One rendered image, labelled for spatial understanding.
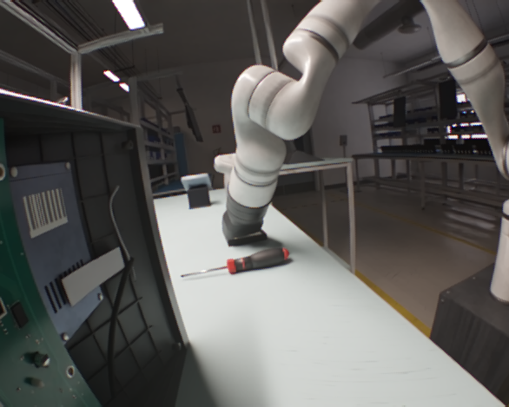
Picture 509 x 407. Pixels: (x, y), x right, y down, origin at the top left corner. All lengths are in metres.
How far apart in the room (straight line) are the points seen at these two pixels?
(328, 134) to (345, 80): 1.73
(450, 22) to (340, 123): 7.13
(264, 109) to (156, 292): 0.21
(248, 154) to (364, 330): 0.25
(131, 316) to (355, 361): 0.18
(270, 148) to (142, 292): 0.24
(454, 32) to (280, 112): 0.30
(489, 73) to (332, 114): 7.06
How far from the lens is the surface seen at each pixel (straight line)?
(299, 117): 0.29
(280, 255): 0.39
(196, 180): 0.98
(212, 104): 6.76
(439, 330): 0.67
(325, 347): 0.25
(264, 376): 0.23
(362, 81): 8.20
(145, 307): 0.22
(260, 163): 0.34
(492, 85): 0.47
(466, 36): 0.45
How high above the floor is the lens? 1.17
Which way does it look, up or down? 11 degrees down
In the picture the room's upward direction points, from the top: 7 degrees counter-clockwise
